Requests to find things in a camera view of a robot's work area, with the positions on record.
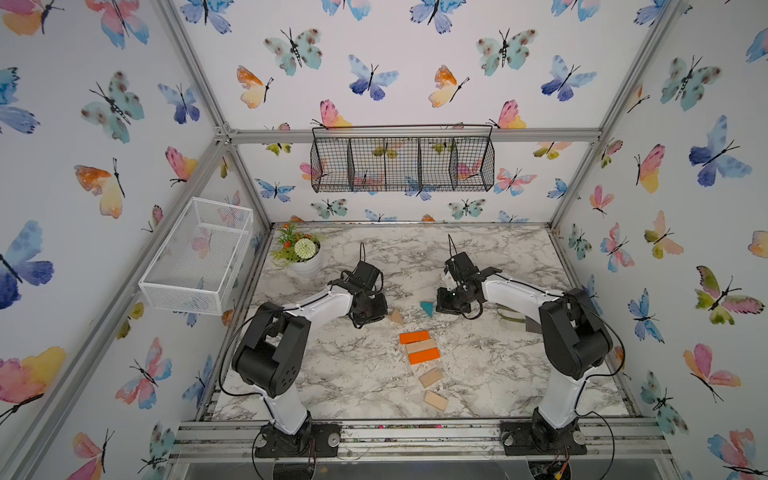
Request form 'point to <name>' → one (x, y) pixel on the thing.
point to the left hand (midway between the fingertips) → (390, 312)
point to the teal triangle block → (428, 306)
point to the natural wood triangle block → (396, 317)
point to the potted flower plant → (300, 252)
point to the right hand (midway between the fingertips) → (439, 305)
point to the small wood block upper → (430, 377)
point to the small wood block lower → (436, 400)
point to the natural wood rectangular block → (421, 346)
